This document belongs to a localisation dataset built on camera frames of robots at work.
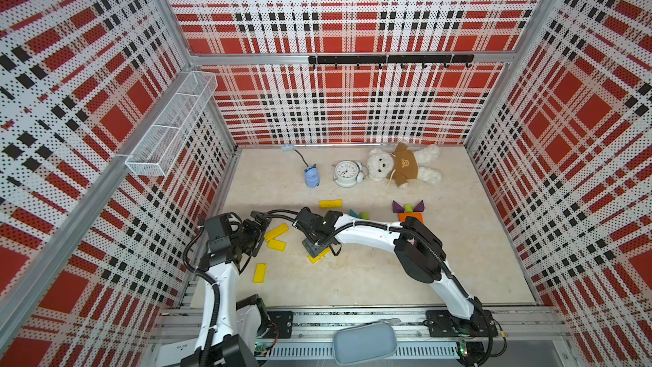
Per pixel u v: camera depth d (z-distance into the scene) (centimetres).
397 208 98
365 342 69
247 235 73
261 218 74
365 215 97
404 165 105
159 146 91
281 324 74
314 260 86
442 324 74
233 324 43
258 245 78
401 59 89
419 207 98
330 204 99
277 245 91
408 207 98
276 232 93
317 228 69
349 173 106
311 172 101
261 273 84
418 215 97
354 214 98
